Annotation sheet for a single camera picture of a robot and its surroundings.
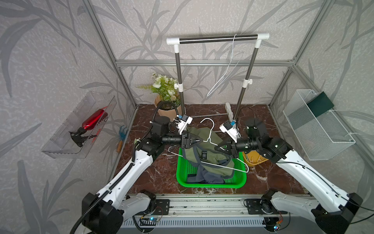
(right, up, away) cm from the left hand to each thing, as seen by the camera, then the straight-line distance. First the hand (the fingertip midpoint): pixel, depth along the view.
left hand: (199, 141), depth 66 cm
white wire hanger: (+5, +1, -2) cm, 5 cm away
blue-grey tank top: (+2, -21, +13) cm, 25 cm away
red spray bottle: (-46, +11, +1) cm, 48 cm away
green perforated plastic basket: (+22, -25, +16) cm, 37 cm away
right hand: (+7, -3, -1) cm, 8 cm away
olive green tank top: (+3, -8, +10) cm, 13 cm away
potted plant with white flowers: (-22, +21, +39) cm, 50 cm away
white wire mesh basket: (+53, +2, -4) cm, 53 cm away
